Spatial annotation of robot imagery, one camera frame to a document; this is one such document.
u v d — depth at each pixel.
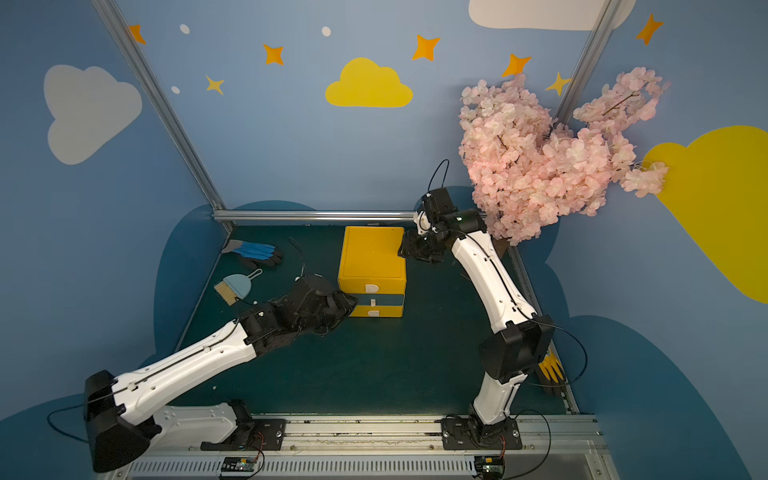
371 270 0.83
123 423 0.39
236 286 1.02
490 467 0.73
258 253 1.11
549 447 0.72
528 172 0.70
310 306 0.54
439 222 0.56
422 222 0.71
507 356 0.46
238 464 0.72
